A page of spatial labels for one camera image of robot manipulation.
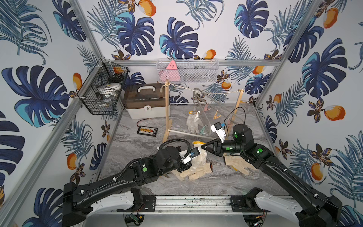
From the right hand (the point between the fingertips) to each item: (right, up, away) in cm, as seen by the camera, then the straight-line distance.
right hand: (203, 145), depth 68 cm
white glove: (-2, -9, +2) cm, 10 cm away
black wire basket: (-59, +27, +15) cm, 66 cm away
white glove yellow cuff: (-3, +9, +28) cm, 29 cm away
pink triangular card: (-17, +42, +21) cm, 49 cm away
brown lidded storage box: (-37, +25, +28) cm, 53 cm away
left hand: (-5, -1, -3) cm, 6 cm away
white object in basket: (-51, +29, +11) cm, 60 cm away
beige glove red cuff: (-4, -20, +15) cm, 25 cm away
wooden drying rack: (-21, +11, +41) cm, 47 cm away
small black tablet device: (-35, +4, +35) cm, 49 cm away
